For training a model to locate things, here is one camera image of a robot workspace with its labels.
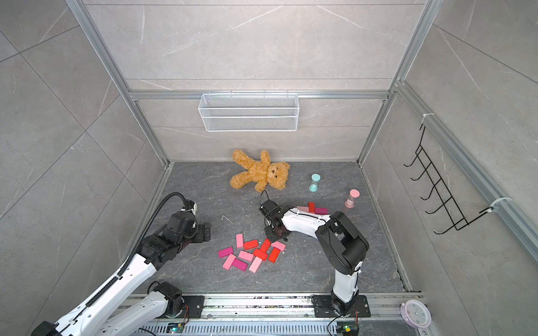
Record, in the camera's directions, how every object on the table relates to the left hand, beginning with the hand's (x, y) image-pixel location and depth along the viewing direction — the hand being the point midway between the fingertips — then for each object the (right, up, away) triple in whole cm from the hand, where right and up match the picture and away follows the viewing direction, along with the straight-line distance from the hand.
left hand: (202, 223), depth 79 cm
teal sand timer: (+48, +18, +22) cm, 56 cm away
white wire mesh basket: (+16, +50, +21) cm, 56 cm away
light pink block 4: (+21, -17, +3) cm, 27 cm away
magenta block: (+51, +1, +21) cm, 55 cm away
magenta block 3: (+14, -18, +4) cm, 23 cm away
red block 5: (+28, -15, +7) cm, 32 cm away
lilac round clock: (+77, -30, -9) cm, 83 cm away
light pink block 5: (+30, -11, +8) cm, 33 cm away
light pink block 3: (+16, -15, +6) cm, 23 cm away
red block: (+47, +3, +22) cm, 52 cm away
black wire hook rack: (+82, +7, -17) cm, 84 cm away
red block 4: (+24, -11, +8) cm, 28 cm away
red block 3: (+22, -15, +6) cm, 27 cm away
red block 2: (+18, -11, +9) cm, 23 cm away
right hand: (+29, -8, +13) cm, 33 cm away
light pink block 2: (+10, -17, +4) cm, 20 cm away
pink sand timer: (+66, +10, +16) cm, 68 cm away
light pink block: (+13, -10, +9) cm, 19 cm away
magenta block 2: (+8, -14, +7) cm, 17 cm away
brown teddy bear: (+22, +20, +27) cm, 40 cm away
